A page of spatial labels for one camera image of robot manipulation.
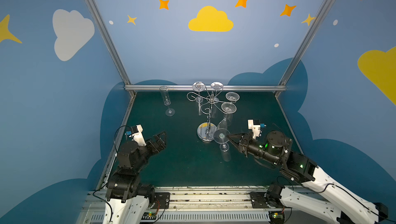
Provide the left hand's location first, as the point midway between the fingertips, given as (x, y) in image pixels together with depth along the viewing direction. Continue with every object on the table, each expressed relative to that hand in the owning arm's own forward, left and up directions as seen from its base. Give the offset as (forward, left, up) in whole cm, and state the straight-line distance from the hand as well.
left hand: (158, 134), depth 69 cm
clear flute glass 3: (+24, -18, +8) cm, 31 cm away
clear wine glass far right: (+20, -36, +5) cm, 41 cm away
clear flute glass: (+33, +3, -25) cm, 42 cm away
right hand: (-4, -30, +9) cm, 32 cm away
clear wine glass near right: (+10, -31, +8) cm, 34 cm away
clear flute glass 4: (+27, -28, +6) cm, 39 cm away
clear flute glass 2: (-4, -28, +7) cm, 29 cm away
